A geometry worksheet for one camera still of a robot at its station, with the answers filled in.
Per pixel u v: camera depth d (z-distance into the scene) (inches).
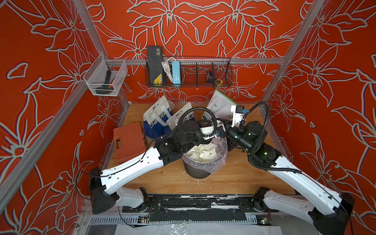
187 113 17.2
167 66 33.6
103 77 35.6
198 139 18.2
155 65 34.4
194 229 26.6
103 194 14.8
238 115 22.1
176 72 35.2
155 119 33.8
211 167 24.5
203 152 28.2
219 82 37.2
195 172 32.6
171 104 47.5
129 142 39.6
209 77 36.7
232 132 22.4
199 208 28.6
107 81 33.6
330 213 15.2
